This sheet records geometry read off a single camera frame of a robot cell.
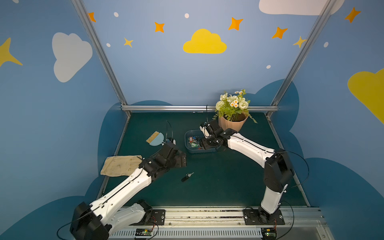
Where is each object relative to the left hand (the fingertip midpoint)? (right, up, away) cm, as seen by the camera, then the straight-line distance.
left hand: (179, 155), depth 80 cm
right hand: (+15, +7, +10) cm, 19 cm away
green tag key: (+8, +3, +22) cm, 23 cm away
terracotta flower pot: (+36, +18, +13) cm, 42 cm away
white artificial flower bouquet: (+33, +31, +4) cm, 46 cm away
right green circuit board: (+45, -37, -7) cm, 59 cm away
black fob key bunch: (+4, -14, +9) cm, 17 cm away
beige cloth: (-38, -9, +12) cm, 41 cm away
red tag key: (+6, +6, +25) cm, 26 cm away
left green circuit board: (-17, -36, -8) cm, 41 cm away
